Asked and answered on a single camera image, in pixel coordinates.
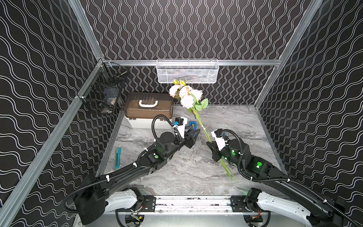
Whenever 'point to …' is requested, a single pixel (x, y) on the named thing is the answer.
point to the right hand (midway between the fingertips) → (208, 141)
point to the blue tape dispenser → (194, 124)
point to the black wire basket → (101, 91)
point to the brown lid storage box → (141, 108)
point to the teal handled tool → (117, 158)
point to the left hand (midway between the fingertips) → (197, 126)
